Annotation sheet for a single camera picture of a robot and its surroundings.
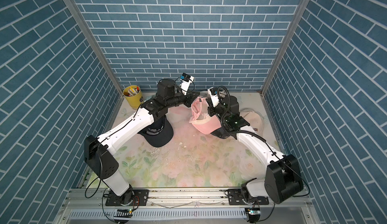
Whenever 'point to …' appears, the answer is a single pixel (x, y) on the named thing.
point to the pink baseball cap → (201, 119)
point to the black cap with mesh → (220, 133)
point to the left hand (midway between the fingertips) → (202, 94)
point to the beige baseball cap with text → (253, 118)
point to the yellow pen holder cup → (133, 96)
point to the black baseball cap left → (159, 133)
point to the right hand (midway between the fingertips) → (210, 98)
